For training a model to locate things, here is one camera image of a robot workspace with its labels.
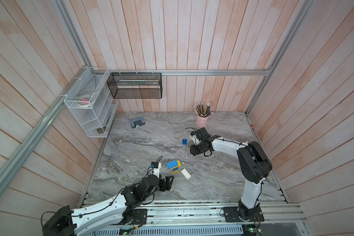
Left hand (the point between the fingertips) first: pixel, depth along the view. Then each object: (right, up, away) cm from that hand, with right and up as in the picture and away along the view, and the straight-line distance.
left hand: (167, 178), depth 81 cm
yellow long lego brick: (+7, +8, +1) cm, 11 cm away
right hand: (+17, +14, +17) cm, 28 cm away
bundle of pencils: (+26, +42, +26) cm, 56 cm away
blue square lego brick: (+5, +4, +4) cm, 7 cm away
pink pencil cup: (+24, +33, +26) cm, 48 cm away
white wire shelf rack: (-37, +36, -7) cm, 52 cm away
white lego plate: (+11, +1, +5) cm, 12 cm away
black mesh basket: (-23, +58, +20) cm, 66 cm away
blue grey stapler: (-26, +32, +31) cm, 52 cm away
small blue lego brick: (+11, +19, +20) cm, 30 cm away
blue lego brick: (+3, +8, -1) cm, 9 cm away
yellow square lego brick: (+5, +2, +7) cm, 9 cm away
